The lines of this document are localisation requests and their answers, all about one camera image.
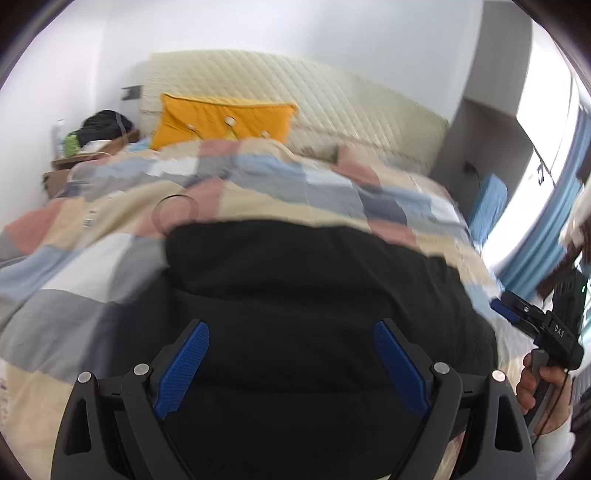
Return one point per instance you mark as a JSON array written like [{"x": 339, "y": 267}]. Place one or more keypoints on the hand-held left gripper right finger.
[{"x": 400, "y": 369}]

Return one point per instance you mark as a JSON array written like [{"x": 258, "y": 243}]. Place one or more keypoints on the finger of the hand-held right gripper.
[
  {"x": 524, "y": 305},
  {"x": 505, "y": 311}
]

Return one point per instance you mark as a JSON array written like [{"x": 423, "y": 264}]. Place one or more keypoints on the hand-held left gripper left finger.
[{"x": 181, "y": 369}]

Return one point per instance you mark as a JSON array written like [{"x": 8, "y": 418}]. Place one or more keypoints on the black puffer jacket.
[{"x": 300, "y": 300}]

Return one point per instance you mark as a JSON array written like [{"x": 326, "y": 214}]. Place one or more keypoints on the person's white-sleeved right forearm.
[{"x": 554, "y": 454}]

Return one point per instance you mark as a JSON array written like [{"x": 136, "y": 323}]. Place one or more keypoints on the person's right hand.
[{"x": 556, "y": 392}]

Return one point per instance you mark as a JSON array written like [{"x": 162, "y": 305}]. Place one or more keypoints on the blue curtain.
[{"x": 531, "y": 249}]

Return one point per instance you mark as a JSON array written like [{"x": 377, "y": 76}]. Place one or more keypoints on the window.
[{"x": 521, "y": 184}]

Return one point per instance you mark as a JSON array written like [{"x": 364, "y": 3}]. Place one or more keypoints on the checked patchwork blanket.
[{"x": 92, "y": 277}]

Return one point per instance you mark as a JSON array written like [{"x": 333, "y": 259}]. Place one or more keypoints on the wooden nightstand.
[{"x": 55, "y": 182}]

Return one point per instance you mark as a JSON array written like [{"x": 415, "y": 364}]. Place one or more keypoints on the white flat device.
[{"x": 94, "y": 147}]

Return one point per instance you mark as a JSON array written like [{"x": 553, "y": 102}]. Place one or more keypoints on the small green box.
[{"x": 73, "y": 144}]

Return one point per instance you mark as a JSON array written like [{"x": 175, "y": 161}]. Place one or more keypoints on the yellow crown pillow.
[{"x": 207, "y": 120}]

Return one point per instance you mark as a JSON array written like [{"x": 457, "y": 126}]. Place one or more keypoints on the black bag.
[{"x": 104, "y": 122}]

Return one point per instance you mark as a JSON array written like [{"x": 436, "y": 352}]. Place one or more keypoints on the cream quilted headboard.
[{"x": 346, "y": 106}]

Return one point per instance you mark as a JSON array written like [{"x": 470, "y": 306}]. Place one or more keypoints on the white spray bottle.
[{"x": 58, "y": 138}]

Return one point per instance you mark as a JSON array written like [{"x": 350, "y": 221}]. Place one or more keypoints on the black wall plug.
[{"x": 472, "y": 168}]

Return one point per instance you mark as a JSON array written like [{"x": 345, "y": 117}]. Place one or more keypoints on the dark wall socket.
[{"x": 130, "y": 92}]

